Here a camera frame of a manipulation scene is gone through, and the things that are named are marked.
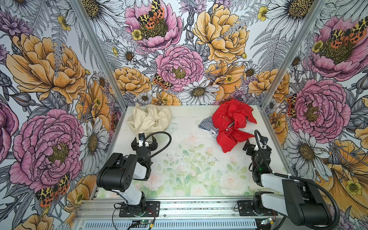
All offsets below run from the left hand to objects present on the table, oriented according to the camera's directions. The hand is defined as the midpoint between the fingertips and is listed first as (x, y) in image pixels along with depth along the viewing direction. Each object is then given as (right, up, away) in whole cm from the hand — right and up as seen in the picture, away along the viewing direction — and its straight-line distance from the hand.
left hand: (145, 139), depth 91 cm
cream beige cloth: (0, +12, +11) cm, 16 cm away
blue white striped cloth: (+41, +9, +17) cm, 45 cm away
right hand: (+68, -3, -3) cm, 68 cm away
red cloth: (+55, +14, +7) cm, 58 cm away
